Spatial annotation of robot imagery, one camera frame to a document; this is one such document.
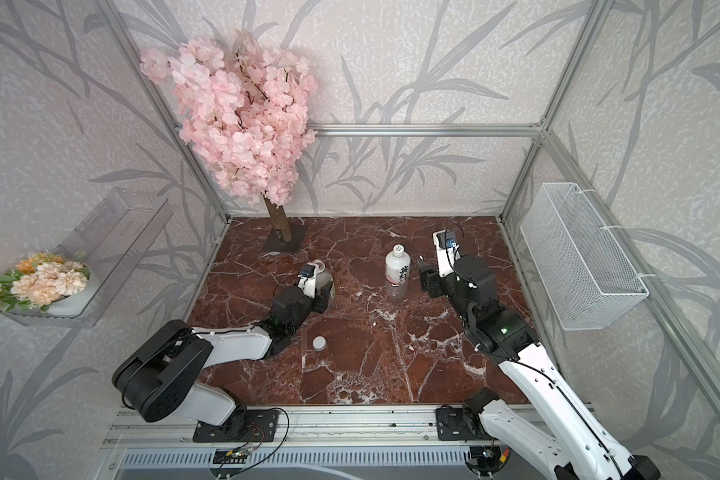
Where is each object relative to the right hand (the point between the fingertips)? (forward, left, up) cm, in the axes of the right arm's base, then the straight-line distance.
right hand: (434, 254), depth 70 cm
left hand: (+6, +30, -20) cm, 37 cm away
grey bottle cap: (-9, +31, -30) cm, 44 cm away
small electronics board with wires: (-36, +51, -31) cm, 70 cm away
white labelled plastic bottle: (+5, +8, -15) cm, 18 cm away
